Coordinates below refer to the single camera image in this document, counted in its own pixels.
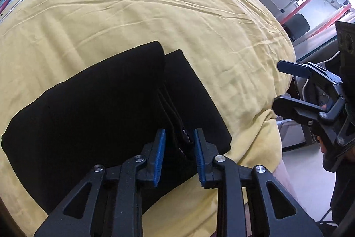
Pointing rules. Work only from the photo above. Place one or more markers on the black pants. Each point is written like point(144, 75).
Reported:
point(97, 103)

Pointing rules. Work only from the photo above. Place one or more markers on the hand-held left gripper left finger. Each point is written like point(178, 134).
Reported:
point(159, 159)

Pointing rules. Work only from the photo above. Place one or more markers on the yellow printed bed sheet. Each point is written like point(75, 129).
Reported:
point(138, 3)

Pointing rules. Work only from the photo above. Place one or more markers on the grey office chair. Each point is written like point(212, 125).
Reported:
point(313, 45)

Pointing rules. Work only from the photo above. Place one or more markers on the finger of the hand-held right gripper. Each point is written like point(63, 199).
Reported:
point(294, 67)
point(294, 108)

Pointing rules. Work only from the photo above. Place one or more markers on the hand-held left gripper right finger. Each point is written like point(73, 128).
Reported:
point(199, 162)

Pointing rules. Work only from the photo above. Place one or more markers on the black chair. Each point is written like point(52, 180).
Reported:
point(298, 26)

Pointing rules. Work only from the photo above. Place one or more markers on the person's right hand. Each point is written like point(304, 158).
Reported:
point(322, 144)

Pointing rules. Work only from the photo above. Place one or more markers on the person's dark clothing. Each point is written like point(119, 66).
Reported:
point(344, 198)

